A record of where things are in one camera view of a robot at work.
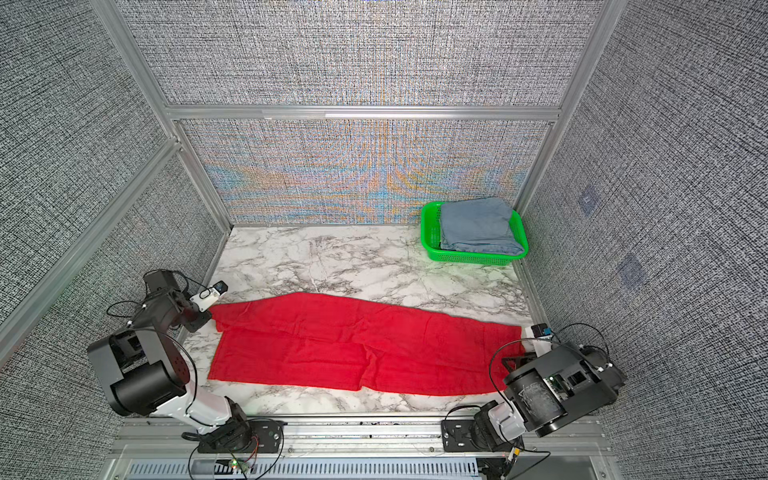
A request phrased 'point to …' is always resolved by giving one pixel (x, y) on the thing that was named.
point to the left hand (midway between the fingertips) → (198, 307)
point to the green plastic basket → (431, 238)
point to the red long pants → (354, 343)
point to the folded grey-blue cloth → (479, 226)
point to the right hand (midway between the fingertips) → (525, 357)
